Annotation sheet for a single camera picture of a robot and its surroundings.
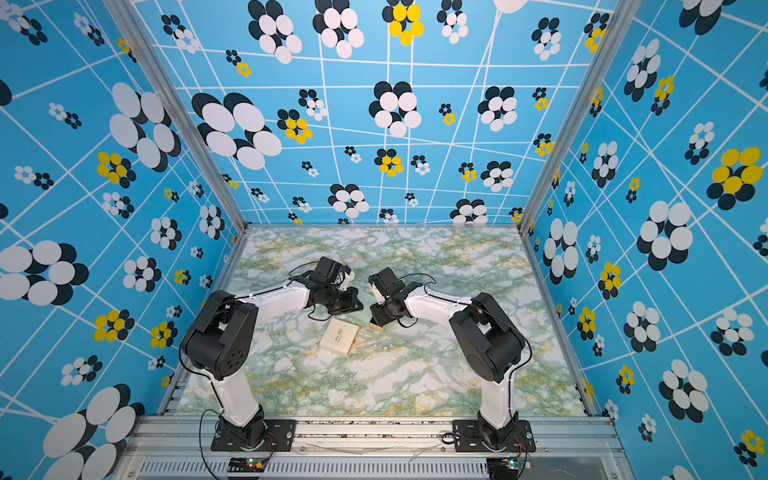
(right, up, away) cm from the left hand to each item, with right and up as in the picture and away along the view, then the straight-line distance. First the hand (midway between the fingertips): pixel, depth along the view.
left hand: (367, 305), depth 93 cm
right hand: (+5, -3, +1) cm, 6 cm away
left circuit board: (-28, -35, -21) cm, 49 cm away
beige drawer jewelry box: (-8, -8, -6) cm, 13 cm away
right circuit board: (+34, -34, -23) cm, 54 cm away
